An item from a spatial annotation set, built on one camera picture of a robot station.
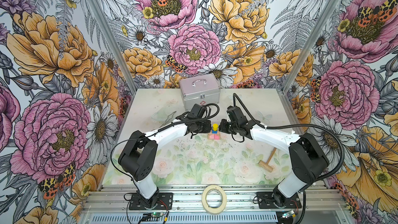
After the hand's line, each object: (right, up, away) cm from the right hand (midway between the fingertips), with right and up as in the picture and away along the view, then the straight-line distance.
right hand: (219, 131), depth 89 cm
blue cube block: (-3, -1, +1) cm, 3 cm away
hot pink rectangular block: (-1, -4, +5) cm, 7 cm away
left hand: (-6, -1, 0) cm, 6 cm away
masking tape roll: (-6, -32, -19) cm, 38 cm away
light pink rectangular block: (-4, -4, +5) cm, 8 cm away
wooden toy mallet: (+24, -17, -5) cm, 30 cm away
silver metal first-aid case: (-9, +24, +13) cm, 29 cm away
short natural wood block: (-5, -2, +2) cm, 5 cm away
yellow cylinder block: (-2, +2, -2) cm, 4 cm away
